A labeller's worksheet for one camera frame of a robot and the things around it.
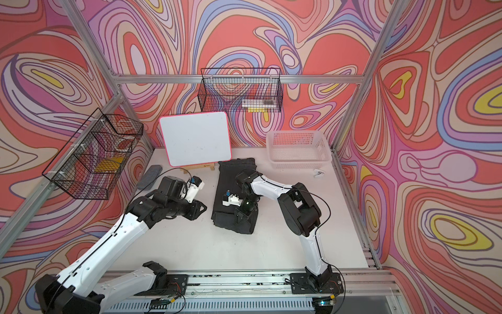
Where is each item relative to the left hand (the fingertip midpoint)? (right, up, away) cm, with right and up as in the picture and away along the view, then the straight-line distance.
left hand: (204, 206), depth 76 cm
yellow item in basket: (-34, +16, -4) cm, 38 cm away
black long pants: (+7, -6, +7) cm, 11 cm away
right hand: (+14, -11, +11) cm, 20 cm away
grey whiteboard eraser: (-37, +10, +28) cm, 47 cm away
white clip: (+56, +12, +32) cm, 65 cm away
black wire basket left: (-38, +18, -8) cm, 43 cm away
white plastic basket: (+47, +26, +43) cm, 69 cm away
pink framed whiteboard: (-11, +31, +27) cm, 43 cm away
